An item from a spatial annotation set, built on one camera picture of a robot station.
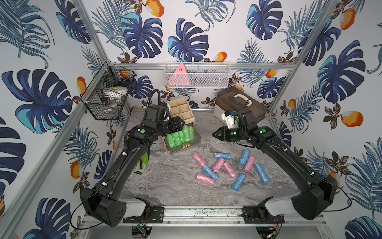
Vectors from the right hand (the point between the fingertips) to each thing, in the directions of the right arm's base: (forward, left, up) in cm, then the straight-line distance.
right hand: (214, 133), depth 76 cm
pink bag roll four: (-15, +4, -23) cm, 28 cm away
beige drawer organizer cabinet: (+18, +19, +1) cm, 26 cm away
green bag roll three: (0, +23, -7) cm, 24 cm away
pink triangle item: (+34, +19, +11) cm, 41 cm away
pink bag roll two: (-7, -4, -22) cm, 23 cm away
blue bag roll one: (-11, +1, -23) cm, 25 cm away
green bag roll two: (+1, +20, -7) cm, 21 cm away
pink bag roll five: (-5, -23, -24) cm, 34 cm away
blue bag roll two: (-16, -15, -24) cm, 33 cm away
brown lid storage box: (+32, -17, -5) cm, 37 cm away
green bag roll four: (+5, +12, -6) cm, 15 cm away
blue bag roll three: (0, -9, -23) cm, 24 cm away
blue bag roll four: (0, -21, -23) cm, 31 cm away
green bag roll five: (+3, +15, -5) cm, 16 cm away
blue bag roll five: (-11, -30, -25) cm, 40 cm away
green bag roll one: (+4, +17, -7) cm, 19 cm away
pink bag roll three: (-11, -12, -24) cm, 29 cm away
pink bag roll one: (-1, +9, -23) cm, 24 cm away
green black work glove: (-6, +42, -24) cm, 49 cm away
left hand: (+3, +17, +7) cm, 19 cm away
